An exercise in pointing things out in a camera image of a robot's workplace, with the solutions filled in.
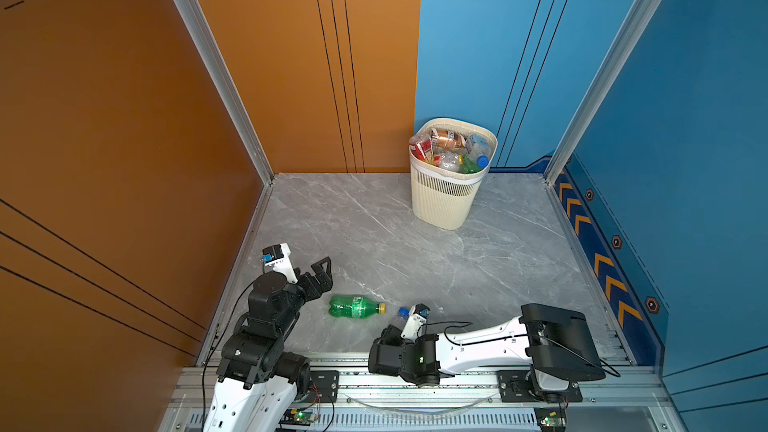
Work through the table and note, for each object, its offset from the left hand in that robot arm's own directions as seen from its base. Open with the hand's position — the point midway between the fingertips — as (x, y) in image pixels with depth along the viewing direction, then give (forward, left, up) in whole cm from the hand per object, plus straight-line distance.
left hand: (317, 262), depth 72 cm
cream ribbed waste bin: (+23, -39, +3) cm, 46 cm away
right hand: (-14, -16, -20) cm, 29 cm away
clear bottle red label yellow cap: (+28, -34, +8) cm, 44 cm away
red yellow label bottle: (+30, -26, +12) cm, 41 cm away
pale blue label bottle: (+39, -45, +4) cm, 60 cm away
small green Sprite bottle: (+29, -40, +5) cm, 50 cm away
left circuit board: (-29, +5, -23) cm, 37 cm away
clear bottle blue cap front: (-7, -21, -20) cm, 30 cm away
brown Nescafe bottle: (+41, -35, +6) cm, 54 cm away
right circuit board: (-29, -57, -23) cm, 68 cm away
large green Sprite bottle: (-5, -8, -16) cm, 18 cm away
